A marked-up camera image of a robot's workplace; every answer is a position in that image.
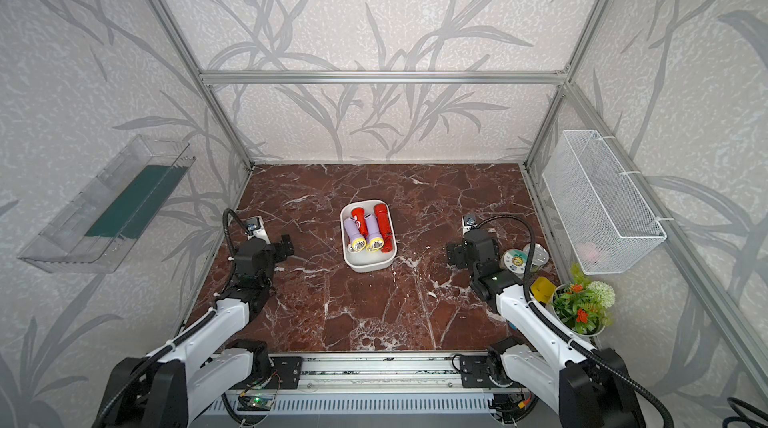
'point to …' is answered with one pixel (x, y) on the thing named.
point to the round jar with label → (516, 261)
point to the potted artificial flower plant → (582, 306)
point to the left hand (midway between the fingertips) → (269, 233)
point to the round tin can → (540, 256)
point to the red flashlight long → (382, 215)
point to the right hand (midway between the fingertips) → (468, 237)
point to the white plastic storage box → (364, 261)
